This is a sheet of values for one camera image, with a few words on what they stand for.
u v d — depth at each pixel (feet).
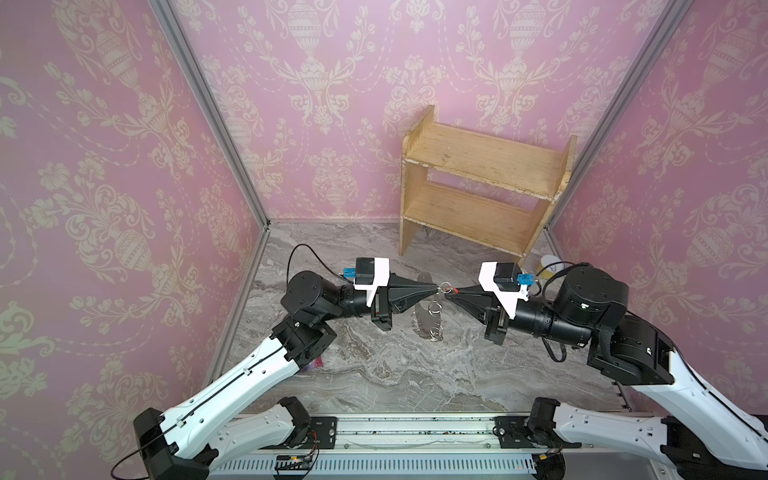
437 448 2.40
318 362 2.76
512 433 2.39
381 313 1.45
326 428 2.44
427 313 1.55
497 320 1.39
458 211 3.11
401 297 1.49
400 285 1.51
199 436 1.29
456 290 1.55
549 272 3.28
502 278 1.24
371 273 1.29
